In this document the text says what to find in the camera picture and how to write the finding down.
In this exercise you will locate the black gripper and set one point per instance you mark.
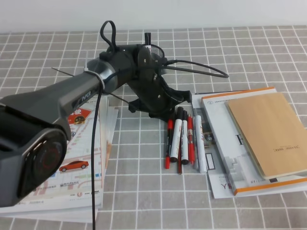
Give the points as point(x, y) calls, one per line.
point(154, 96)

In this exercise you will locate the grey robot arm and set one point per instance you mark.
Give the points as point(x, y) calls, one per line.
point(34, 128)

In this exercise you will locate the red thin marker pen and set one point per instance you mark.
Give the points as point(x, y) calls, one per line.
point(169, 142)

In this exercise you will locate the grey slim pen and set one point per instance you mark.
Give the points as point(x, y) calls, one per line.
point(196, 162)

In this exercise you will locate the black mesh pen holder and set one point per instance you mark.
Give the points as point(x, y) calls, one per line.
point(156, 52)

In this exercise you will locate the red gel pen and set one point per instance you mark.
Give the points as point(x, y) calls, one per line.
point(190, 140)

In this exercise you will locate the white marker black cap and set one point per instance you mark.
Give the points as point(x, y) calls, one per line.
point(176, 135)

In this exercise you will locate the white exhibition brochure booklet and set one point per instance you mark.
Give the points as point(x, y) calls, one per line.
point(79, 214)

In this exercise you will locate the red pencil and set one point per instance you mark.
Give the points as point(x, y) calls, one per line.
point(179, 165)

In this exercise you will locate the white marker black ends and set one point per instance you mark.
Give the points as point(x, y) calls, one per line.
point(184, 139)

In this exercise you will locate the white zip tie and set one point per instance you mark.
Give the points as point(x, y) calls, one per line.
point(103, 74)

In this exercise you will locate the white paint marker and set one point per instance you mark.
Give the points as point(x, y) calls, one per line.
point(200, 145)

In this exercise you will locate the white magazine under books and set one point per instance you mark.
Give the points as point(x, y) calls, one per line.
point(219, 181)

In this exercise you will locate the white orange-edged book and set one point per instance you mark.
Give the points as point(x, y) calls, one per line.
point(240, 169)

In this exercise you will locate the red white map-cover book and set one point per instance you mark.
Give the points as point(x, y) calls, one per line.
point(70, 185)

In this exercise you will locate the tan kraft notebook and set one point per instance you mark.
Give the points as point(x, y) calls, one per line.
point(275, 137)

